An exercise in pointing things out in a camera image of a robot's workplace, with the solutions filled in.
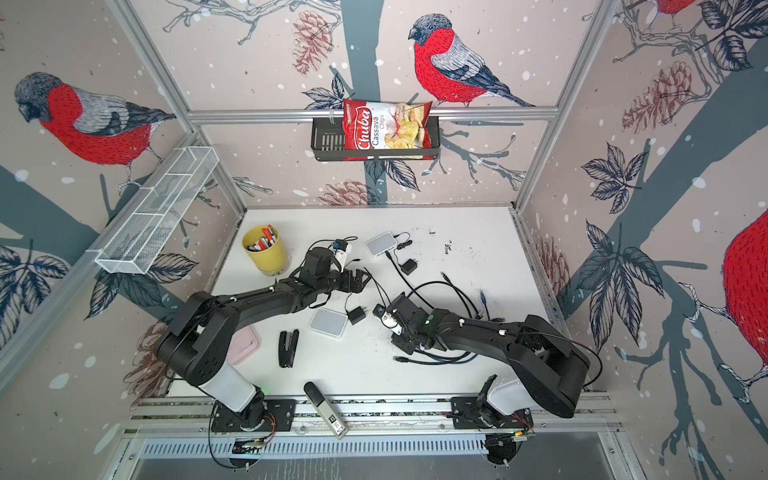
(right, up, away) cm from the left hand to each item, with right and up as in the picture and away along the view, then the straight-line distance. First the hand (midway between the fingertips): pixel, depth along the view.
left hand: (360, 273), depth 90 cm
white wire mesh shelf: (-53, +18, -12) cm, 57 cm away
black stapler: (-20, -20, -6) cm, 29 cm away
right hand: (+12, -18, -3) cm, 22 cm away
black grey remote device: (-4, -32, -20) cm, 38 cm away
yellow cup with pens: (-32, +8, +7) cm, 34 cm away
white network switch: (-9, -14, -2) cm, 17 cm away
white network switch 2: (+6, +9, +17) cm, 20 cm away
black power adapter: (-1, -13, +1) cm, 13 cm away
